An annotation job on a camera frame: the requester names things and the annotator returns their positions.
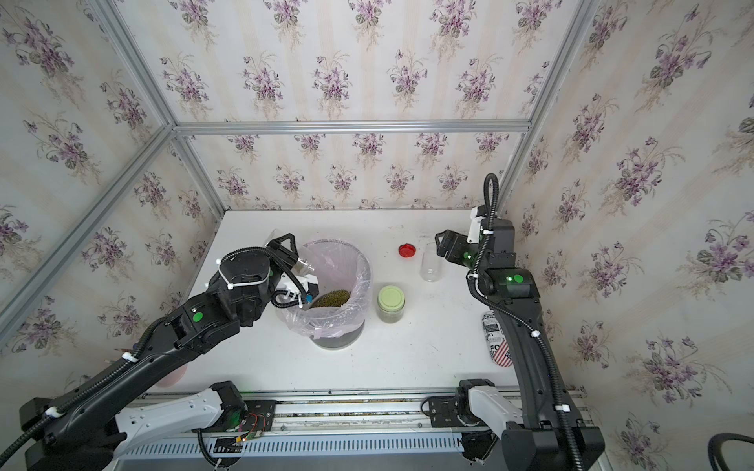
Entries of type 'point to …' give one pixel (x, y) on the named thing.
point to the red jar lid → (406, 250)
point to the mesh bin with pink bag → (336, 318)
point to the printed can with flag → (497, 342)
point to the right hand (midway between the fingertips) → (457, 239)
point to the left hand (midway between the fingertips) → (277, 235)
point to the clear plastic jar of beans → (431, 264)
